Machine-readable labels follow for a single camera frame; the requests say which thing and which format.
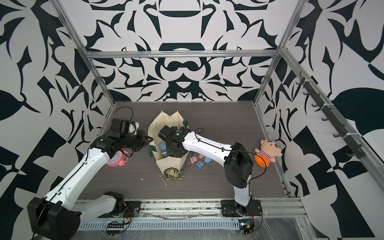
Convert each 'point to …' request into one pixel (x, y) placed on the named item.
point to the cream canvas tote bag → (158, 146)
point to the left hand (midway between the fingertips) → (152, 136)
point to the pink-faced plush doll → (269, 150)
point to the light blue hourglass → (163, 146)
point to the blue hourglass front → (199, 164)
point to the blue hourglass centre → (208, 160)
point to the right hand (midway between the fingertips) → (172, 149)
